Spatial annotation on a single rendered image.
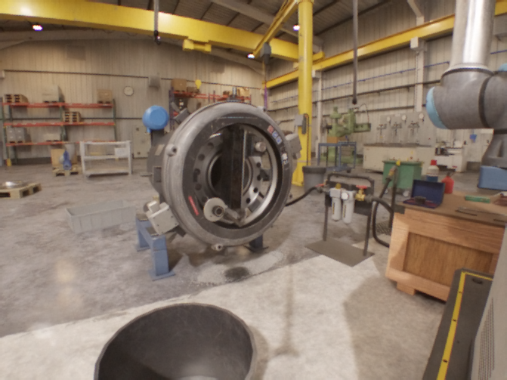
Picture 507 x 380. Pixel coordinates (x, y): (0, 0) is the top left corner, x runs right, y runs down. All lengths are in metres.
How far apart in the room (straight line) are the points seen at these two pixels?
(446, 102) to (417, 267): 0.87
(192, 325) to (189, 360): 0.12
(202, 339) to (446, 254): 1.14
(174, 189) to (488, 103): 1.11
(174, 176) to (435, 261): 1.30
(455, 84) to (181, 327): 1.04
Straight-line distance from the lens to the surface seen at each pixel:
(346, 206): 1.74
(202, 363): 0.79
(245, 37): 14.27
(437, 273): 1.46
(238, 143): 1.17
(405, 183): 4.24
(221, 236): 1.22
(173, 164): 1.07
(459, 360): 0.72
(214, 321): 0.68
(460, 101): 0.90
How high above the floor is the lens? 0.76
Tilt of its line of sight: 10 degrees down
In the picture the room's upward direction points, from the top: straight up
